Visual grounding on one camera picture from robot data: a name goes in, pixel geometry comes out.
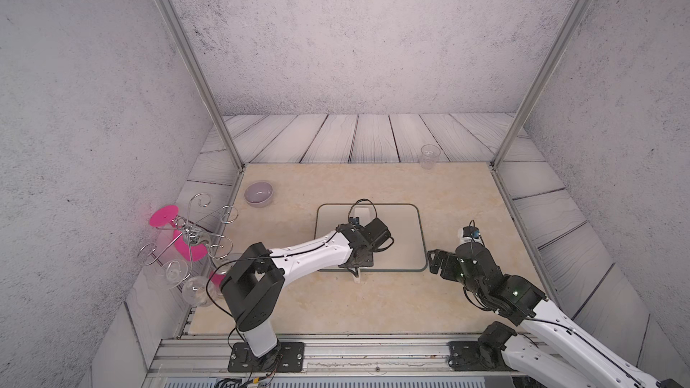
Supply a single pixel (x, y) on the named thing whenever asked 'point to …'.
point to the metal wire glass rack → (173, 272)
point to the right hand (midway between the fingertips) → (443, 256)
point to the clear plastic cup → (429, 154)
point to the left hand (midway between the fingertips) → (365, 262)
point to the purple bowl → (259, 194)
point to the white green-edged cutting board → (407, 252)
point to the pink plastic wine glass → (188, 242)
